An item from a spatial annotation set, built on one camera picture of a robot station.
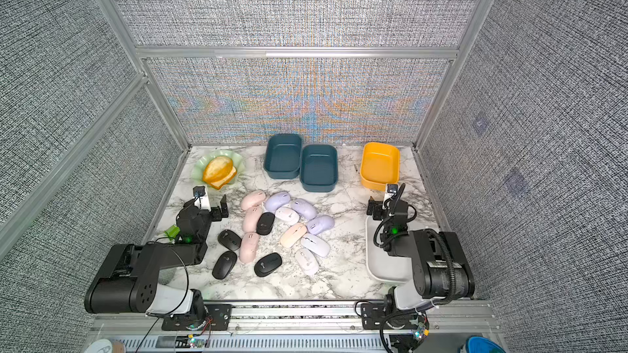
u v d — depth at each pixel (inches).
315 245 34.2
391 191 31.4
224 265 32.3
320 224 35.4
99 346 25.7
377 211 33.0
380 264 32.3
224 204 33.0
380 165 44.3
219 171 39.8
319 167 41.7
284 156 45.8
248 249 33.4
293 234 34.8
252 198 38.7
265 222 36.4
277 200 38.4
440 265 17.9
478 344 24.1
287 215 36.4
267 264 32.2
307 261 32.1
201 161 41.9
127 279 17.5
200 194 29.8
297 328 28.8
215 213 31.9
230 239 34.6
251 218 36.6
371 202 34.0
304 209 37.4
